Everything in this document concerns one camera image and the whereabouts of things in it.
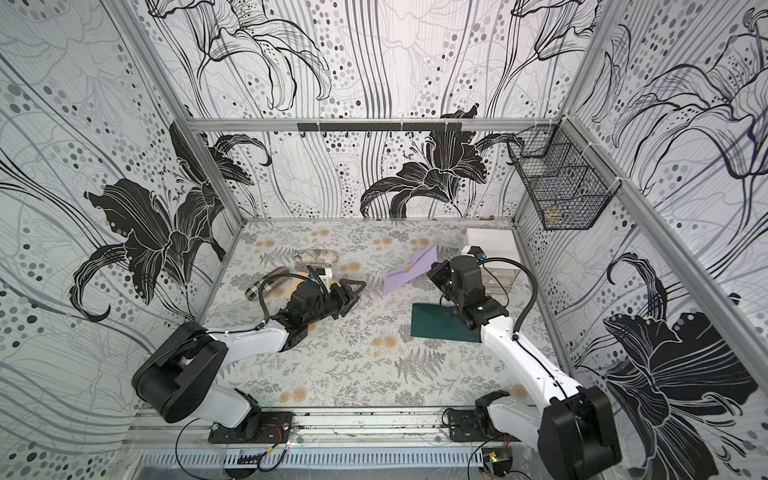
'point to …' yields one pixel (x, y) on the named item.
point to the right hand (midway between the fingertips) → (433, 260)
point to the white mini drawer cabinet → (498, 277)
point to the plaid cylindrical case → (252, 292)
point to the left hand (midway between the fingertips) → (368, 294)
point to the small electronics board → (499, 460)
